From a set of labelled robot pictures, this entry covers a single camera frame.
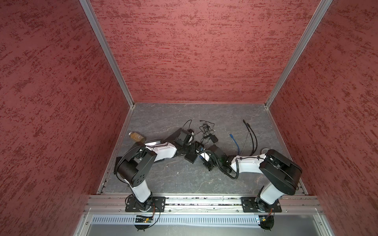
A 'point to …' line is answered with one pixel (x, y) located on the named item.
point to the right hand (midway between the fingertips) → (202, 161)
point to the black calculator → (152, 142)
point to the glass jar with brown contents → (137, 137)
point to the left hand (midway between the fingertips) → (195, 151)
